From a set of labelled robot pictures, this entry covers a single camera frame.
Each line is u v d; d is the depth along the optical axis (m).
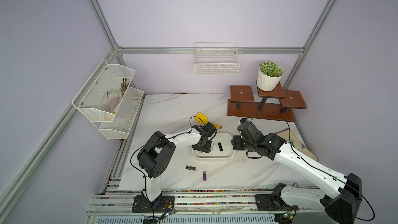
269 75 0.82
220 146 0.93
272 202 0.65
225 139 0.95
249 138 0.57
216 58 0.95
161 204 0.73
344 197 0.38
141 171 0.51
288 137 0.96
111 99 0.78
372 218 0.39
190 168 0.85
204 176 0.82
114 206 0.75
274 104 1.10
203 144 0.74
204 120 1.07
